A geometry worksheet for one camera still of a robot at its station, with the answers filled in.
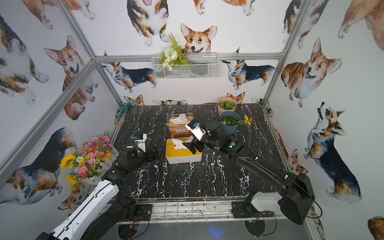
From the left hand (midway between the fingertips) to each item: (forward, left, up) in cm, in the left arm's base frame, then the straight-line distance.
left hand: (156, 144), depth 80 cm
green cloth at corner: (+44, +38, -17) cm, 60 cm away
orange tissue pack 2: (+21, -12, -6) cm, 25 cm away
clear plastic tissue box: (+16, -11, -13) cm, 23 cm away
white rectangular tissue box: (-3, -13, -15) cm, 20 cm away
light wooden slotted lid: (+18, -10, -9) cm, 22 cm away
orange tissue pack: (+3, -11, -7) cm, 13 cm away
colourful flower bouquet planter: (-10, +32, 0) cm, 33 cm away
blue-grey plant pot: (+21, -44, -9) cm, 50 cm away
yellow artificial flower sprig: (+16, -52, -2) cm, 55 cm away
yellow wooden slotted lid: (-1, -7, -8) cm, 10 cm away
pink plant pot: (+34, -42, -5) cm, 54 cm away
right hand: (+2, -20, +10) cm, 23 cm away
